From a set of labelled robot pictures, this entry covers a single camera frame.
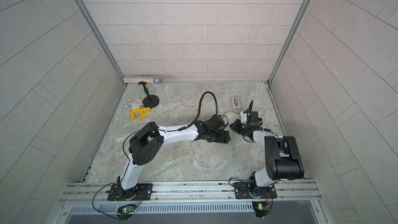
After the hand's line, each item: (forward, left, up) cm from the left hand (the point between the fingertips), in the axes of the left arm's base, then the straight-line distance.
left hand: (229, 140), depth 86 cm
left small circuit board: (-31, +46, +1) cm, 56 cm away
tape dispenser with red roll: (+23, -6, +3) cm, 24 cm away
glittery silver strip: (+26, +54, +20) cm, 63 cm away
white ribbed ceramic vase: (-3, +23, +2) cm, 24 cm away
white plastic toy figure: (+25, +60, -1) cm, 65 cm away
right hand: (+10, -2, 0) cm, 10 cm away
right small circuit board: (-31, -12, -2) cm, 33 cm away
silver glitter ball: (+27, +41, +20) cm, 53 cm away
